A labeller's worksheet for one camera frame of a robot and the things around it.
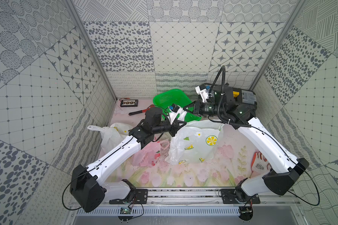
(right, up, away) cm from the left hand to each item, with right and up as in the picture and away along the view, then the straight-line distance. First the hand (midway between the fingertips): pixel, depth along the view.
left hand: (189, 125), depth 67 cm
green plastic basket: (-17, +17, +47) cm, 53 cm away
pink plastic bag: (-20, -18, +8) cm, 28 cm away
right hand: (-3, +7, -2) cm, 8 cm away
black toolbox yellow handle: (+44, +17, +31) cm, 56 cm away
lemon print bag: (+4, -10, +9) cm, 14 cm away
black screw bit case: (-46, +14, +50) cm, 69 cm away
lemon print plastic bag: (-43, -7, +10) cm, 45 cm away
